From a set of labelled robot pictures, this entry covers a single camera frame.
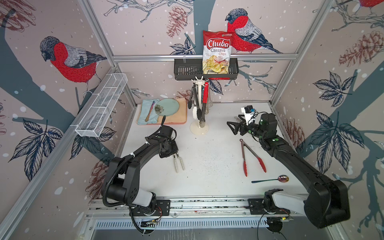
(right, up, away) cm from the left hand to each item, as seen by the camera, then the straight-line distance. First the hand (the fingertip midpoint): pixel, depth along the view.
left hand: (178, 147), depth 90 cm
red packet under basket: (+25, +43, 0) cm, 50 cm away
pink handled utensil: (-26, +18, +21) cm, 38 cm away
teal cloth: (-31, +26, +29) cm, 49 cm away
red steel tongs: (+40, -9, -3) cm, 41 cm away
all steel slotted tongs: (+20, +29, +4) cm, 36 cm away
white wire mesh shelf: (-40, +19, -17) cm, 47 cm away
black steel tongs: (+13, +22, -4) cm, 26 cm away
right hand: (+32, +19, -10) cm, 38 cm away
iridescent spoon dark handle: (+60, -15, -9) cm, 62 cm away
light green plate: (-13, +27, +29) cm, 42 cm away
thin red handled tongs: (+15, +18, -1) cm, 24 cm away
